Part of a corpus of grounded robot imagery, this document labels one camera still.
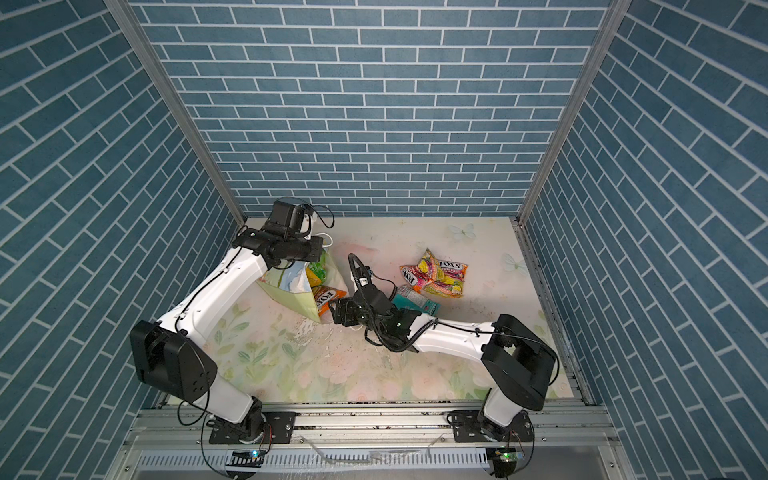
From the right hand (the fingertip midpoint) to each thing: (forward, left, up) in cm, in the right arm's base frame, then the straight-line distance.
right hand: (334, 301), depth 80 cm
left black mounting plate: (-28, +11, -17) cm, 34 cm away
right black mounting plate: (-24, -36, -16) cm, 46 cm away
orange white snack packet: (+6, +6, -7) cm, 10 cm away
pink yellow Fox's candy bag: (+18, -23, -12) cm, 32 cm away
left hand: (+13, +6, +7) cm, 16 cm away
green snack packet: (+13, +10, -6) cm, 17 cm away
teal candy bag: (+10, -19, -12) cm, 24 cm away
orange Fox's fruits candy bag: (+18, -33, -13) cm, 39 cm away
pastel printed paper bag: (+3, +12, +3) cm, 12 cm away
